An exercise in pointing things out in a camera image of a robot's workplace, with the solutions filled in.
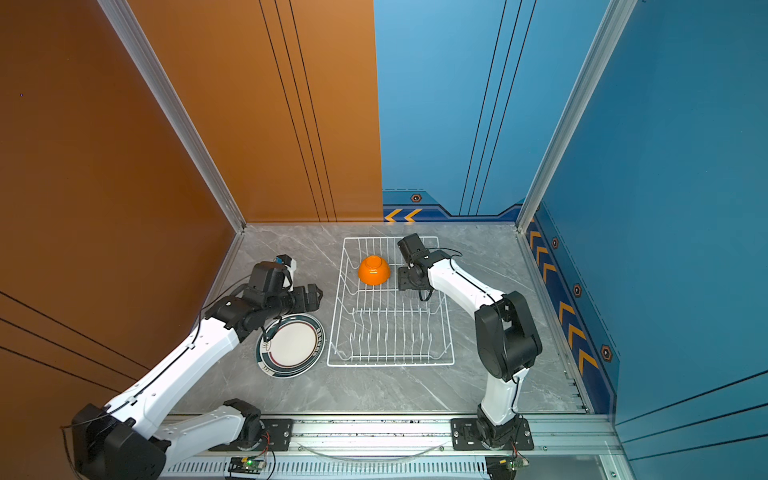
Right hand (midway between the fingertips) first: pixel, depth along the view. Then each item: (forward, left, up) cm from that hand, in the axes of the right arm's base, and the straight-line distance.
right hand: (409, 281), depth 93 cm
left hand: (-9, +27, +9) cm, 30 cm away
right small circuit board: (-47, -21, -11) cm, 52 cm away
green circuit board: (-46, +40, -9) cm, 62 cm away
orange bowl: (+6, +11, -3) cm, 13 cm away
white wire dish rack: (-12, +10, -6) cm, 17 cm away
